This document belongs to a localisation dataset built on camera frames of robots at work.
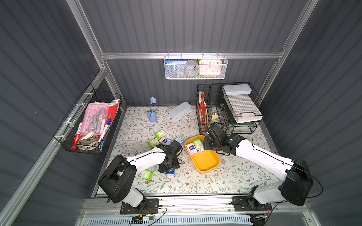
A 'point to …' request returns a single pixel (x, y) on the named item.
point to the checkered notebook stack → (244, 108)
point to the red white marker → (77, 137)
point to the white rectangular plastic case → (180, 108)
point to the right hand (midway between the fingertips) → (208, 142)
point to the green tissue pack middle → (153, 143)
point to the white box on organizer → (237, 89)
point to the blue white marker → (108, 123)
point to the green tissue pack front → (146, 174)
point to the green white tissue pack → (199, 144)
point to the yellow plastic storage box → (205, 160)
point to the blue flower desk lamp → (152, 117)
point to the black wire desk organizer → (211, 107)
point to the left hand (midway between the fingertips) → (173, 168)
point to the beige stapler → (90, 139)
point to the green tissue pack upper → (160, 134)
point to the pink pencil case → (96, 114)
